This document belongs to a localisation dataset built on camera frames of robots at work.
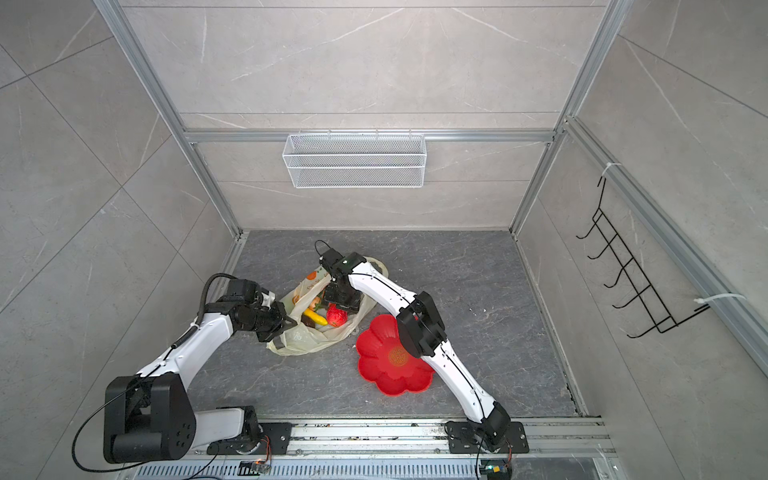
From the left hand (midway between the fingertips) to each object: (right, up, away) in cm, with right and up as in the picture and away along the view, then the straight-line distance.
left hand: (296, 316), depth 86 cm
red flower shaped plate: (+27, -14, 0) cm, 30 cm away
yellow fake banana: (+3, -2, +7) cm, 8 cm away
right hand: (+9, +1, +9) cm, 13 cm away
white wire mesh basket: (+16, +50, +15) cm, 55 cm away
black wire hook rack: (+83, +5, -26) cm, 87 cm away
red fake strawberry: (+11, -1, +3) cm, 12 cm away
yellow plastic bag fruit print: (+2, +6, +2) cm, 6 cm away
